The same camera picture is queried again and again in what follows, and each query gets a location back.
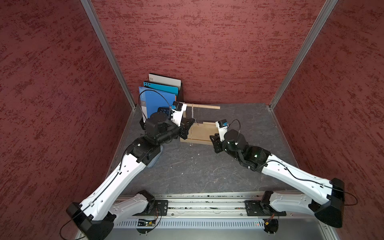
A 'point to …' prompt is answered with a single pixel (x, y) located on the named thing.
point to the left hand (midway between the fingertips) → (192, 123)
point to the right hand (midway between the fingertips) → (212, 139)
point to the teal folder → (163, 88)
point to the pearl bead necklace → (192, 114)
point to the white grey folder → (165, 80)
